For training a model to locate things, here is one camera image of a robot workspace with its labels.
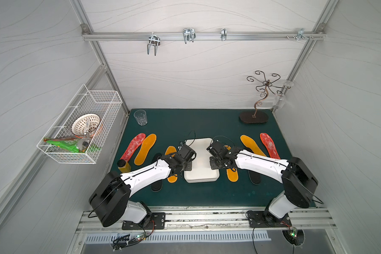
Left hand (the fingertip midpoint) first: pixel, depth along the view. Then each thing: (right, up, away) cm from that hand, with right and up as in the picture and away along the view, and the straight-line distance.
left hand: (188, 163), depth 86 cm
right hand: (+15, 0, +2) cm, 15 cm away
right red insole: (+53, +5, +13) cm, 55 cm away
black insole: (-16, -12, -2) cm, 20 cm away
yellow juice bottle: (-34, -1, -3) cm, 34 cm away
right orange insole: (+40, +9, +16) cm, 44 cm away
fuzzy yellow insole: (-9, -9, 0) cm, 12 cm away
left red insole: (-36, +7, +15) cm, 40 cm away
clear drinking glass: (-35, +27, +25) cm, 51 cm away
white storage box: (+8, -4, -1) cm, 8 cm away
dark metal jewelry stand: (+47, +27, +29) cm, 62 cm away
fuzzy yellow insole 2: (+25, -8, +3) cm, 27 cm away
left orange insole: (-27, +9, +16) cm, 33 cm away
